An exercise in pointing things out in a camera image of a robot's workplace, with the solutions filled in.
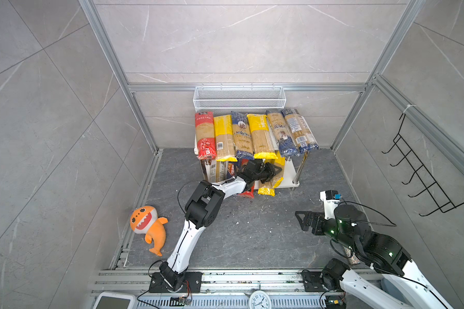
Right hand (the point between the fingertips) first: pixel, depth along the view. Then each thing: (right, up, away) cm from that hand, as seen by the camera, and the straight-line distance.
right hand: (304, 212), depth 69 cm
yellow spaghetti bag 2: (-8, +8, +22) cm, 25 cm away
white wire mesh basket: (-23, +51, +29) cm, 63 cm away
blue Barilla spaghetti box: (-27, +15, +29) cm, 42 cm away
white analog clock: (-16, -31, -1) cm, 35 cm away
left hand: (-1, +16, +23) cm, 29 cm away
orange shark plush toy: (-64, -7, +13) cm, 66 cm away
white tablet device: (-71, -31, -1) cm, 77 cm away
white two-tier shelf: (+7, +16, +35) cm, 39 cm away
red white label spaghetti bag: (-35, +14, +28) cm, 47 cm away
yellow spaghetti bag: (-11, +5, +22) cm, 25 cm away
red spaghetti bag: (-19, +4, +20) cm, 28 cm away
